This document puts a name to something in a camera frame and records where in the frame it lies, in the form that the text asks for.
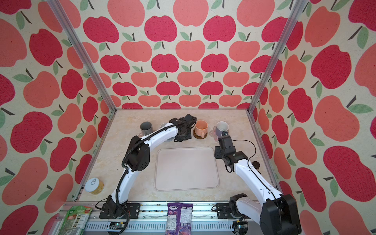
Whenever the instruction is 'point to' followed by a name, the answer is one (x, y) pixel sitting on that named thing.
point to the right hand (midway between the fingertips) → (222, 152)
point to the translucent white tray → (186, 168)
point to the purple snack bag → (179, 219)
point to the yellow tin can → (94, 186)
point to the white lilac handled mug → (221, 127)
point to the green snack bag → (76, 221)
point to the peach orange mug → (200, 128)
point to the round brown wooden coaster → (199, 137)
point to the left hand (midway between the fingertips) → (189, 140)
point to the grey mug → (146, 128)
